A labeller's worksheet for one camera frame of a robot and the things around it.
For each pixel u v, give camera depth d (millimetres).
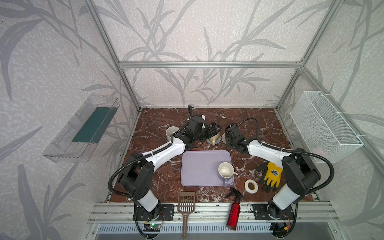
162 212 731
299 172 454
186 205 768
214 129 750
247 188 806
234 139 711
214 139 937
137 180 441
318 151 719
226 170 862
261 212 734
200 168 890
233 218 695
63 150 597
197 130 668
